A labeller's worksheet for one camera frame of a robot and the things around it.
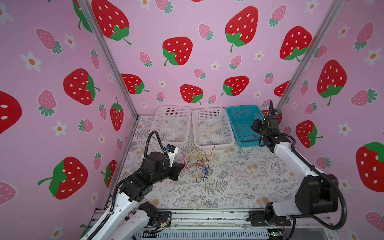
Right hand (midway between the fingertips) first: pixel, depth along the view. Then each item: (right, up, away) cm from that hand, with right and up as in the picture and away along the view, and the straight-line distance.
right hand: (258, 121), depth 85 cm
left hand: (-42, -21, -16) cm, 49 cm away
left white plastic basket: (-56, -1, +29) cm, 63 cm away
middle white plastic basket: (-24, -3, +28) cm, 37 cm away
